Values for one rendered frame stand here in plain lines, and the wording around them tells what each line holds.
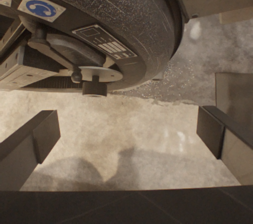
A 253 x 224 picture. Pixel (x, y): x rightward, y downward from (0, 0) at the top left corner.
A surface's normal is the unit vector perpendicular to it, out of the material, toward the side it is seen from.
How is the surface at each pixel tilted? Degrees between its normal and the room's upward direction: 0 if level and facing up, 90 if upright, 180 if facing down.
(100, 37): 90
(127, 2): 72
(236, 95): 0
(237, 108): 0
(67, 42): 59
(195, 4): 90
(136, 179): 0
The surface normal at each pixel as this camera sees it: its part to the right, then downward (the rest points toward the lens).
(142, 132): -0.12, -0.13
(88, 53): 0.64, 0.69
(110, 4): 0.26, 0.89
